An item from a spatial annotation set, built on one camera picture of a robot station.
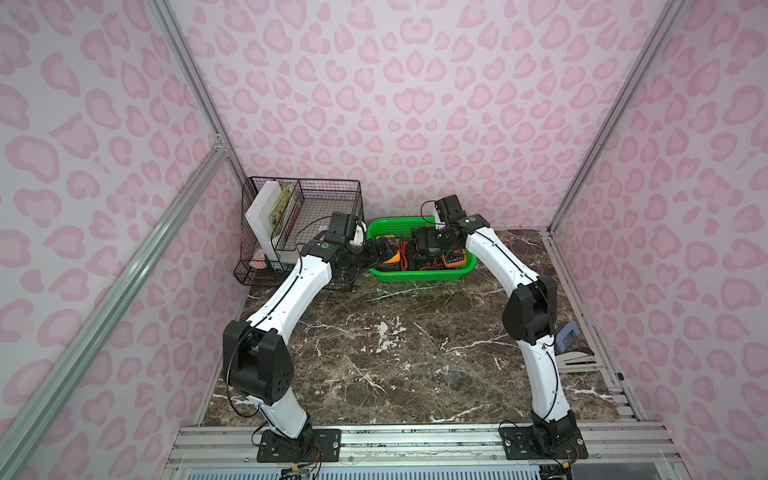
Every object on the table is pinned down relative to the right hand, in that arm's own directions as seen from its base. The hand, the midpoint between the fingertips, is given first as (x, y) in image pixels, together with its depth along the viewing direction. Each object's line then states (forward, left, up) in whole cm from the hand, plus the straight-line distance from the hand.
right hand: (428, 238), depth 97 cm
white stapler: (-35, -42, -15) cm, 56 cm away
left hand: (-13, +13, +8) cm, 20 cm away
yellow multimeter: (-2, +11, -2) cm, 11 cm away
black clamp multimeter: (-1, +1, -5) cm, 5 cm away
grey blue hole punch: (-28, -40, -13) cm, 50 cm away
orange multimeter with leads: (-4, -9, -6) cm, 11 cm away
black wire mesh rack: (+6, +49, +5) cm, 49 cm away
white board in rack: (-2, +51, +12) cm, 52 cm away
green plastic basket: (+14, +8, -9) cm, 18 cm away
